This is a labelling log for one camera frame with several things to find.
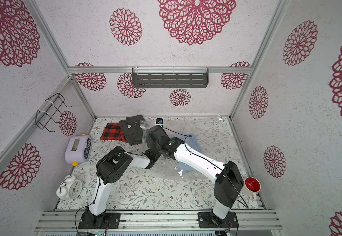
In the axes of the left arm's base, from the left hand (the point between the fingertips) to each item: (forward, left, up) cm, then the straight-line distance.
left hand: (182, 146), depth 94 cm
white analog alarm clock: (-28, +58, +3) cm, 65 cm away
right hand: (-4, +18, +16) cm, 25 cm away
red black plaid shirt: (+14, +49, -4) cm, 52 cm away
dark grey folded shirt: (+16, +35, -4) cm, 39 cm away
